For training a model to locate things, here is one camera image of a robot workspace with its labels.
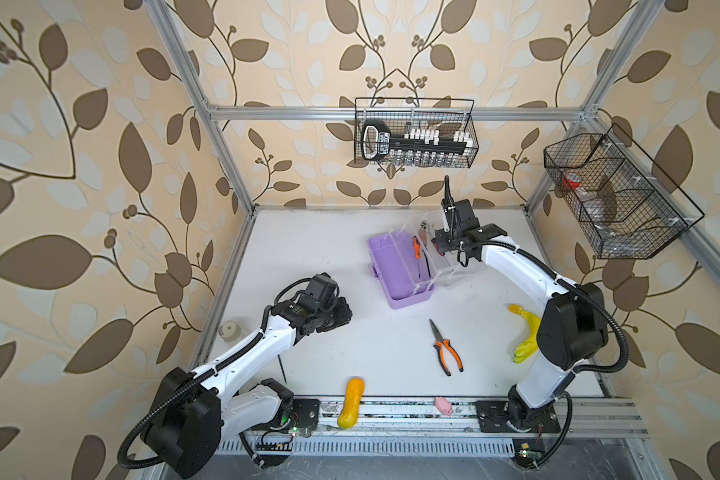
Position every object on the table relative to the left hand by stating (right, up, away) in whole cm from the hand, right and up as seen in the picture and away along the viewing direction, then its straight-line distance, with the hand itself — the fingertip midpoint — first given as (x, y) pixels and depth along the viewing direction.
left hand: (354, 311), depth 82 cm
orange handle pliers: (+24, -10, +3) cm, 27 cm away
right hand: (+28, +21, +8) cm, 36 cm away
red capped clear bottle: (+60, +36, -1) cm, 70 cm away
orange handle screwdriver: (+20, +17, +14) cm, 29 cm away
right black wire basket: (+68, +28, -10) cm, 74 cm away
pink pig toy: (+23, -22, -8) cm, 33 cm away
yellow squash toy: (-1, -23, -11) cm, 25 cm away
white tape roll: (-33, -4, -4) cm, 34 cm away
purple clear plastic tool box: (+16, +12, +11) cm, 23 cm away
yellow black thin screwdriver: (-20, -16, 0) cm, 26 cm away
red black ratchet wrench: (+22, +25, +14) cm, 36 cm away
